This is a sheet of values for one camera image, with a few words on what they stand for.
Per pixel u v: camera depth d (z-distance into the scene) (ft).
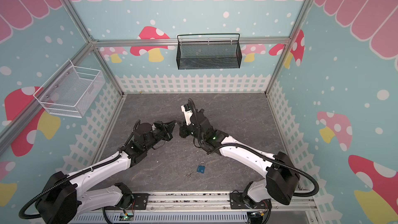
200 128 1.79
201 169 2.73
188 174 2.72
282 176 1.35
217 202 2.47
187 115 2.16
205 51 3.17
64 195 1.32
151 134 2.01
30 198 1.25
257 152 1.53
